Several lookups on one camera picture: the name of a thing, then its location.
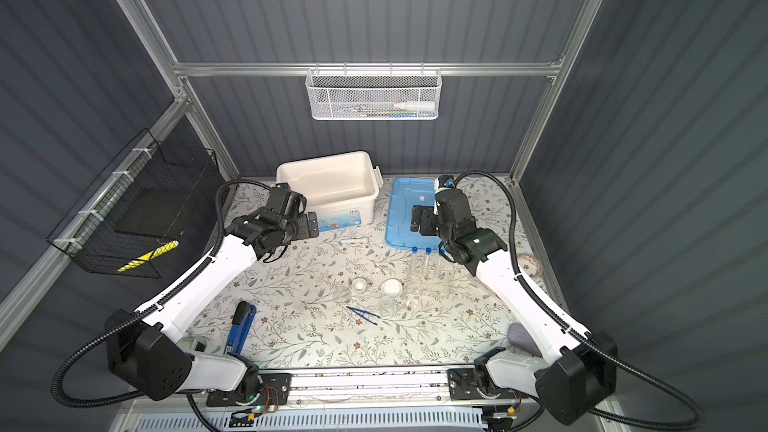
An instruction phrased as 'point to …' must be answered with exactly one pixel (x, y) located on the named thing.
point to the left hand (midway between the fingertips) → (299, 223)
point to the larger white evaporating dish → (391, 287)
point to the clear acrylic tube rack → (428, 282)
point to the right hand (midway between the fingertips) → (431, 212)
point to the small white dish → (358, 284)
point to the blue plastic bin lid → (403, 195)
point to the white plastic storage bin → (342, 189)
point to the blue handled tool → (243, 319)
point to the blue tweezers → (356, 311)
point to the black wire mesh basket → (132, 219)
